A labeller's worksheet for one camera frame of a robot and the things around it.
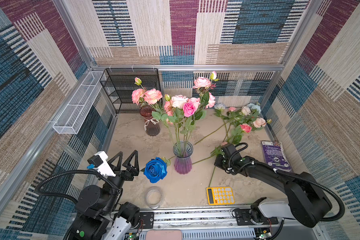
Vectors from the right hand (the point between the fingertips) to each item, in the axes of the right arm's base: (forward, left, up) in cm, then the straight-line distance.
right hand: (215, 163), depth 89 cm
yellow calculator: (-17, 0, -2) cm, 17 cm away
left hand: (-9, +39, +34) cm, 52 cm away
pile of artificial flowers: (-6, +3, -2) cm, 7 cm away
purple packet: (+5, -38, -2) cm, 38 cm away
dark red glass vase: (+22, +37, +11) cm, 45 cm away
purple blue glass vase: (-1, +19, +17) cm, 26 cm away
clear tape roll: (-17, +35, -3) cm, 39 cm away
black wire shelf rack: (+51, +63, +21) cm, 84 cm away
